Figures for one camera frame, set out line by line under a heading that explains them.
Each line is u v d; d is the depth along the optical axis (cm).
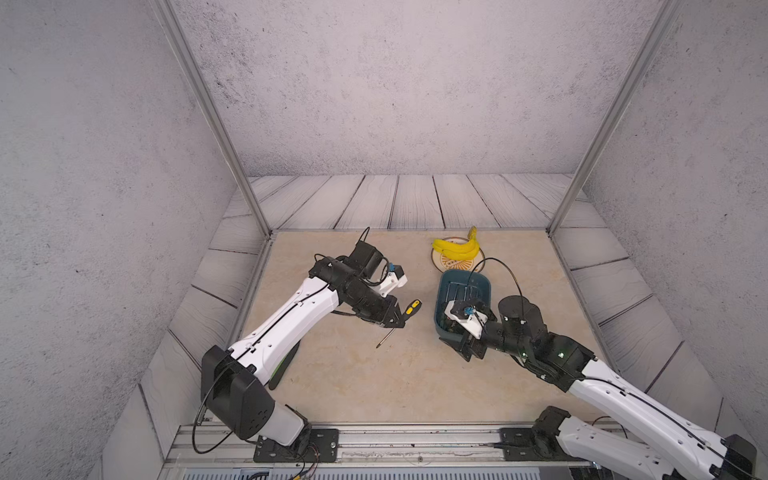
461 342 63
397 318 73
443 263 110
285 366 86
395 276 70
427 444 74
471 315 59
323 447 73
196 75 79
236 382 40
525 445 73
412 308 73
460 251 110
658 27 72
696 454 40
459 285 104
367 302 63
